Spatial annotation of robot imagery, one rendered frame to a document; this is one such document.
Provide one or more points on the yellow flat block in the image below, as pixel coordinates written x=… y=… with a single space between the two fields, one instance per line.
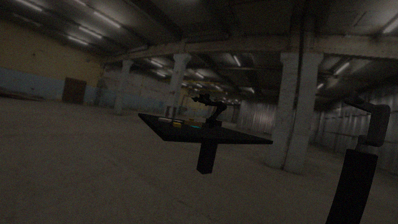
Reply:
x=178 y=125

